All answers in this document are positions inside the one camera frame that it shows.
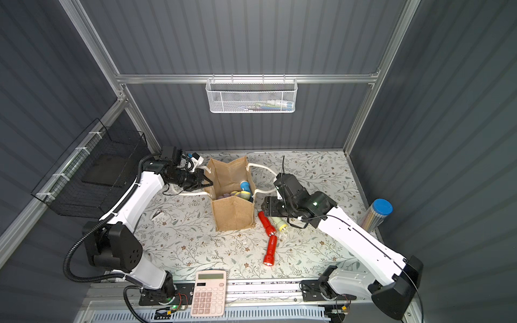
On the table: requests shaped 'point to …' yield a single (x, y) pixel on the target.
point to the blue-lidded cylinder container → (375, 214)
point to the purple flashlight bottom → (227, 195)
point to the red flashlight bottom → (268, 258)
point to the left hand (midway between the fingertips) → (213, 184)
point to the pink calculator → (209, 298)
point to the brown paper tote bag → (233, 212)
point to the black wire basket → (96, 173)
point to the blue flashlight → (245, 186)
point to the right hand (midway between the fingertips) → (270, 206)
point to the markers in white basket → (270, 105)
